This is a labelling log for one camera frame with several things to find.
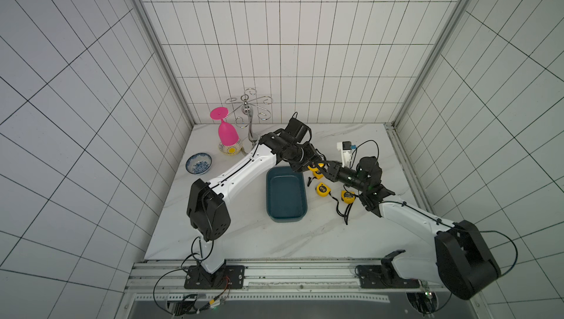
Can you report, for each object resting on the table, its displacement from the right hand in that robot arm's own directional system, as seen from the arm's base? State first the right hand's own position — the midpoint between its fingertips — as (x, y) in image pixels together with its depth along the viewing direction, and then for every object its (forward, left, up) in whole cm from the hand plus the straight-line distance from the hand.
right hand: (308, 165), depth 77 cm
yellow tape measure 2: (-2, -3, -2) cm, 4 cm away
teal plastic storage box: (-2, +8, -20) cm, 22 cm away
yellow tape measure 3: (+1, -8, -19) cm, 21 cm away
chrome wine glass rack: (+24, +24, +9) cm, 35 cm away
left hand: (0, -3, 0) cm, 3 cm away
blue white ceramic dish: (+11, +51, -18) cm, 55 cm away
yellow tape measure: (0, -4, 0) cm, 5 cm away
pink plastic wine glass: (+17, +35, -2) cm, 39 cm away
